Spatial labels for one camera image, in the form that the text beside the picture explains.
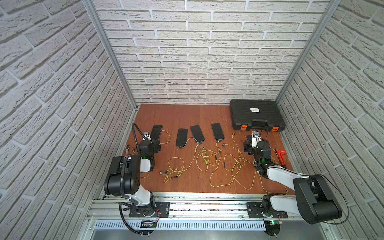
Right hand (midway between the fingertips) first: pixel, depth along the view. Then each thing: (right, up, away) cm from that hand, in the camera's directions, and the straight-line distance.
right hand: (256, 140), depth 90 cm
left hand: (-67, 0, +4) cm, 68 cm away
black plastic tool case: (+7, +17, +17) cm, 25 cm away
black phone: (-66, +4, +13) cm, 68 cm away
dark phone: (-22, +4, +13) cm, 26 cm away
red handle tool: (+17, -9, +3) cm, 19 cm away
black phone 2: (-48, 0, +10) cm, 49 cm away
